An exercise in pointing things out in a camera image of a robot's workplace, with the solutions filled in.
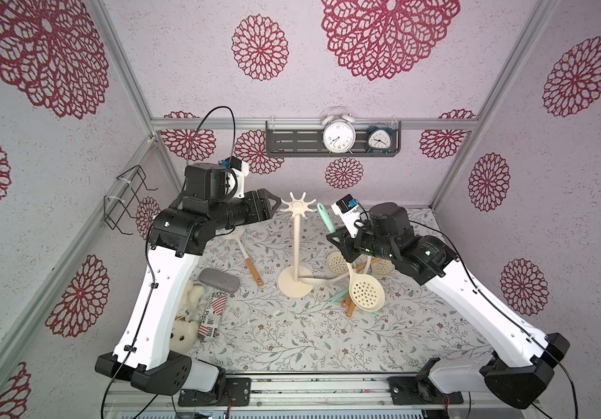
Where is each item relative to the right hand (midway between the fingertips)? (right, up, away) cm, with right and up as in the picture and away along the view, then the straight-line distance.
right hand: (330, 231), depth 67 cm
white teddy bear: (-43, -31, +13) cm, 55 cm away
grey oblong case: (-37, -17, +28) cm, 49 cm away
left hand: (-15, +6, -4) cm, 17 cm away
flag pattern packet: (-37, -30, +16) cm, 50 cm away
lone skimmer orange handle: (-33, -1, +40) cm, 52 cm away
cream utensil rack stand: (-12, -19, +30) cm, 38 cm away
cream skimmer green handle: (+10, -16, +2) cm, 19 cm away
